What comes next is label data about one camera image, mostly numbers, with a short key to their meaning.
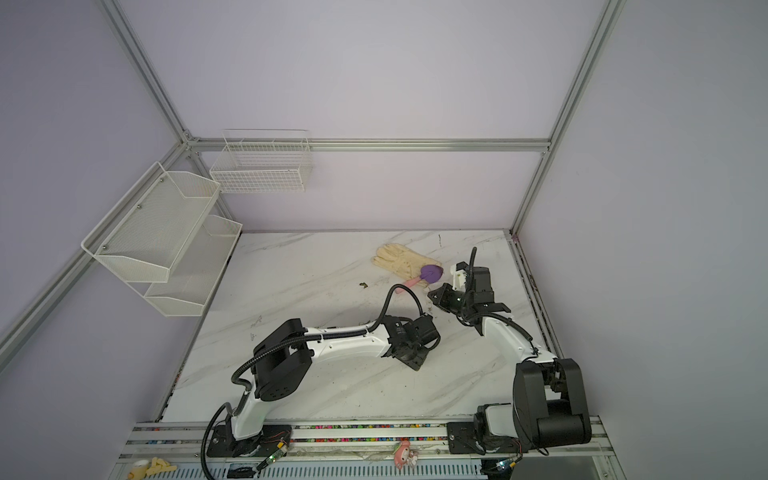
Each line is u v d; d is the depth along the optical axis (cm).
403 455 69
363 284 104
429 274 107
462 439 73
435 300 81
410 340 64
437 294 86
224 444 73
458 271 82
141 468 68
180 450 73
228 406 67
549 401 42
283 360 52
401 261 111
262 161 96
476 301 69
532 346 49
